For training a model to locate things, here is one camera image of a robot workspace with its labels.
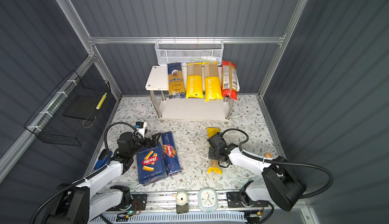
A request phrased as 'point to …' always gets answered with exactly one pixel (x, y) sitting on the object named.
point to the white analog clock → (207, 198)
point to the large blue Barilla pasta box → (151, 164)
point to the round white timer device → (182, 205)
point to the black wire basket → (62, 118)
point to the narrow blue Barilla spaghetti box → (172, 163)
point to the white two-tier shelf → (183, 109)
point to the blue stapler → (102, 160)
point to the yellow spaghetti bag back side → (214, 164)
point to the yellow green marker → (100, 104)
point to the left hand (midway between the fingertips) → (153, 131)
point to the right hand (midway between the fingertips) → (214, 153)
